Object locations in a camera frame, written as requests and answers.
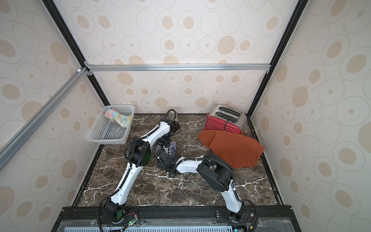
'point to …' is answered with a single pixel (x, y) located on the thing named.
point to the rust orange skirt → (240, 151)
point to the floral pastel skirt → (122, 120)
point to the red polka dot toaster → (221, 118)
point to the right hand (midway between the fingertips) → (164, 159)
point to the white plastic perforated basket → (105, 131)
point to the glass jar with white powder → (171, 114)
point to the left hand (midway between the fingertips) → (163, 146)
